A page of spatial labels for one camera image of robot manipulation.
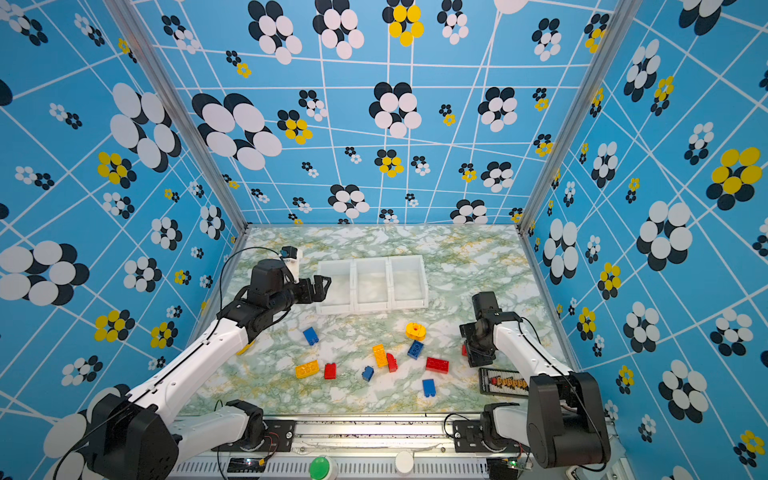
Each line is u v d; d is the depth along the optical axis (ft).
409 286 3.34
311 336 2.93
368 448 2.37
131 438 1.27
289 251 2.35
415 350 2.84
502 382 2.64
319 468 2.06
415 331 2.92
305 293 2.37
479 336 2.11
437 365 2.72
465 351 2.78
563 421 1.34
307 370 2.78
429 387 2.65
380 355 2.83
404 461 2.11
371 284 3.40
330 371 2.76
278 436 2.39
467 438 2.37
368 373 2.71
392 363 2.77
